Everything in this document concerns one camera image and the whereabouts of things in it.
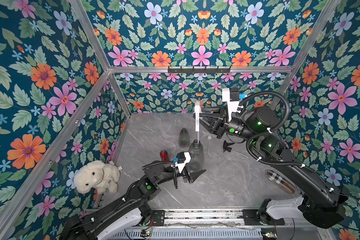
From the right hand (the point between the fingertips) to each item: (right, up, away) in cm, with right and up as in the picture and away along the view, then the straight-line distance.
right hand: (201, 107), depth 46 cm
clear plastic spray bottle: (-8, -15, +56) cm, 59 cm away
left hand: (+1, -21, +16) cm, 27 cm away
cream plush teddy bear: (-49, -30, +27) cm, 64 cm away
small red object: (-19, -22, +39) cm, 49 cm away
